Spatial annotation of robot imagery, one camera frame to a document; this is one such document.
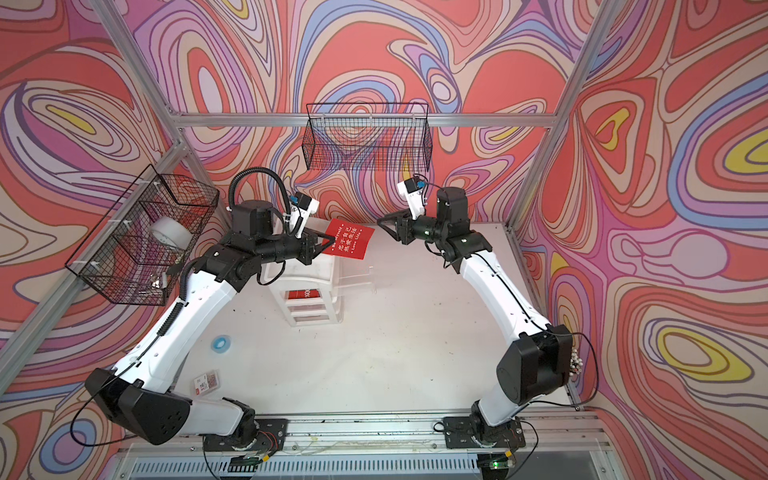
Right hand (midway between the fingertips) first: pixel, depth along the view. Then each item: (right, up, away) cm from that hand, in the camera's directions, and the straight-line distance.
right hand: (382, 227), depth 74 cm
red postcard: (-25, -19, +17) cm, 36 cm away
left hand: (-11, -3, -5) cm, 12 cm away
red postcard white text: (-8, -3, 0) cm, 9 cm away
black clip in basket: (-54, -11, +1) cm, 55 cm away
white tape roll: (-53, -1, 0) cm, 53 cm away
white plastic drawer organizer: (-16, -23, +12) cm, 31 cm away
